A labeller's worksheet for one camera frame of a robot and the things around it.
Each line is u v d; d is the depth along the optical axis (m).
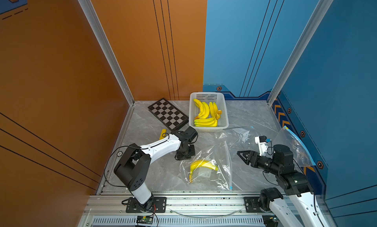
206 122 1.01
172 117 1.05
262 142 0.64
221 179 0.74
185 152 0.73
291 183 0.49
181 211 0.73
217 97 1.15
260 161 0.61
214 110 1.10
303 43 0.85
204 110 1.06
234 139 0.99
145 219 0.72
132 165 0.47
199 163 0.78
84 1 0.70
